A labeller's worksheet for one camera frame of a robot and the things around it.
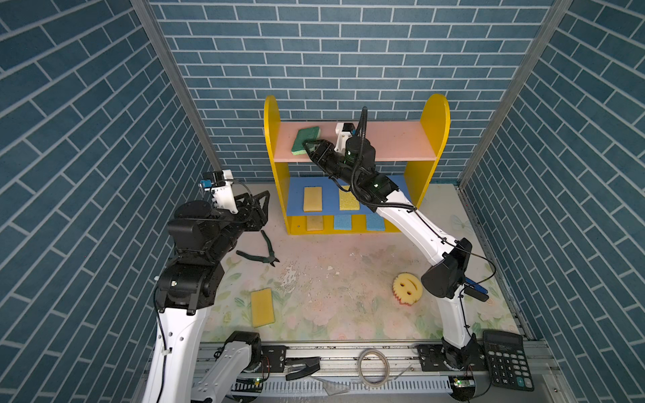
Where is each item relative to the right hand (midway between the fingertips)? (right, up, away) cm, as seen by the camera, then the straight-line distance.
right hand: (301, 142), depth 69 cm
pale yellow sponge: (+1, -15, +25) cm, 29 cm away
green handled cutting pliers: (-15, -38, +25) cm, 48 cm away
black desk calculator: (+60, -63, +3) cm, 87 cm away
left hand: (-8, -15, -10) cm, 20 cm away
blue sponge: (+13, -25, +35) cm, 45 cm away
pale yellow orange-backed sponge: (+1, -25, +33) cm, 41 cm away
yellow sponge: (-15, -53, +13) cm, 56 cm away
